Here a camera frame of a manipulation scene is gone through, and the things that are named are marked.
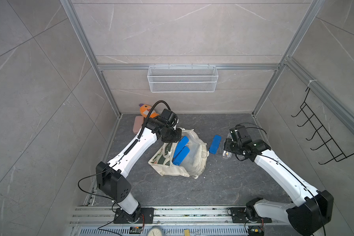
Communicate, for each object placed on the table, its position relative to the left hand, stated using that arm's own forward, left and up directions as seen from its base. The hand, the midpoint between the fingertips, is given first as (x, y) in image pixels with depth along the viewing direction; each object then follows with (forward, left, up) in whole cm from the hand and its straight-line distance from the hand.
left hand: (182, 137), depth 78 cm
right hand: (-3, -26, -5) cm, 27 cm away
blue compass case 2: (-2, +1, -20) cm, 20 cm away
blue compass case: (+4, 0, -13) cm, 14 cm away
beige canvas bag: (-9, -6, -17) cm, 20 cm away
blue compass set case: (+8, -23, -22) cm, 33 cm away
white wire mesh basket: (+45, -2, +7) cm, 45 cm away
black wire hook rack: (-18, -63, +10) cm, 66 cm away
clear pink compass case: (-8, -24, -7) cm, 26 cm away
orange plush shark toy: (+36, +28, -13) cm, 47 cm away
